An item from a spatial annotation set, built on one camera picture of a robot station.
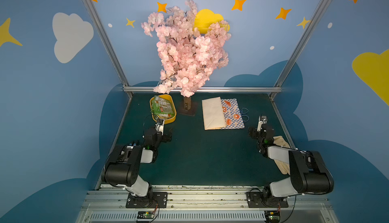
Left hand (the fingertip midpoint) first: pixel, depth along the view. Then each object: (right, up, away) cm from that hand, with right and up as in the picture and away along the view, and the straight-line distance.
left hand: (164, 125), depth 94 cm
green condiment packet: (-4, +11, +12) cm, 17 cm away
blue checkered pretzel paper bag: (+37, +7, +14) cm, 41 cm away
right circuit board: (+58, -42, -22) cm, 75 cm away
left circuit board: (-4, -41, -23) cm, 47 cm away
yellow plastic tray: (+1, +18, +18) cm, 25 cm away
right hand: (+62, 0, 0) cm, 62 cm away
